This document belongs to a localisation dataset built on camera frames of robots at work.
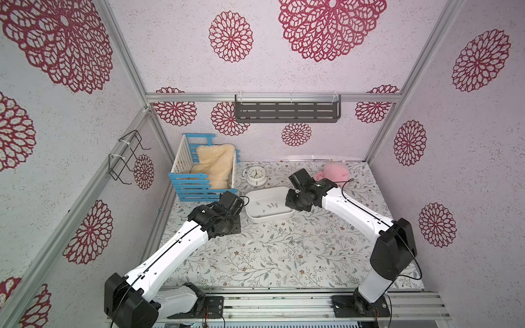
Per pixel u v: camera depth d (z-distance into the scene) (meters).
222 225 0.53
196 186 1.08
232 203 0.59
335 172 1.08
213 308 0.74
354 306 0.66
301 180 0.66
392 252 0.45
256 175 1.09
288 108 0.94
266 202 1.04
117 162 0.73
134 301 0.37
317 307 0.75
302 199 0.68
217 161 1.09
